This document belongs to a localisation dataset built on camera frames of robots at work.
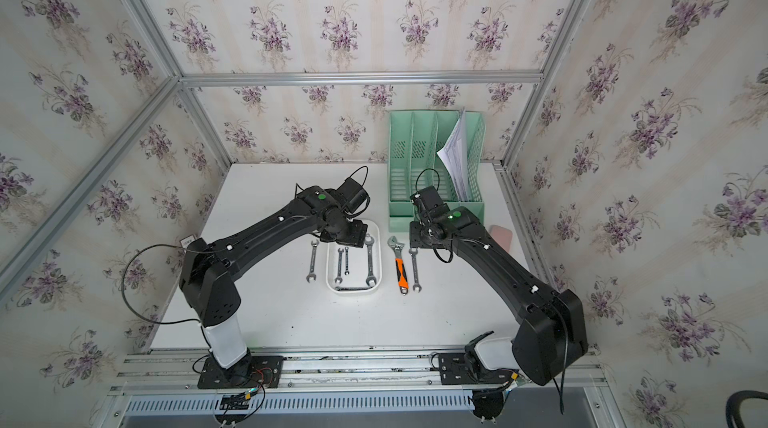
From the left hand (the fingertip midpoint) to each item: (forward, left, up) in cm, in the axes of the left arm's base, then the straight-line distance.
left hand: (357, 241), depth 83 cm
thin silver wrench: (-1, +6, -14) cm, 15 cm away
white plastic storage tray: (-3, +2, -13) cm, 13 cm away
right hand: (0, -18, +2) cm, 19 cm away
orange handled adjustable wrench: (-6, -14, -12) cm, 19 cm away
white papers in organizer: (+23, -29, +13) cm, 39 cm away
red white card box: (+7, +57, -13) cm, 59 cm away
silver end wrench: (+4, -17, -13) cm, 22 cm away
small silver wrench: (-4, +15, -14) cm, 20 cm away
